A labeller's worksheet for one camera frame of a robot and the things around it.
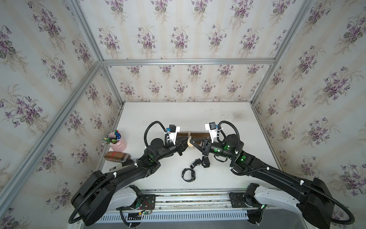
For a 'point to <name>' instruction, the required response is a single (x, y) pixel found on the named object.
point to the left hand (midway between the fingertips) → (193, 139)
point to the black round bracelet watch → (193, 175)
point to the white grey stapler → (113, 166)
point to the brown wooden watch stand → (194, 135)
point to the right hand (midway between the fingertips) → (193, 142)
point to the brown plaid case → (115, 156)
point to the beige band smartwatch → (188, 143)
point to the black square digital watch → (206, 162)
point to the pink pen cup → (116, 142)
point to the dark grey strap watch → (197, 162)
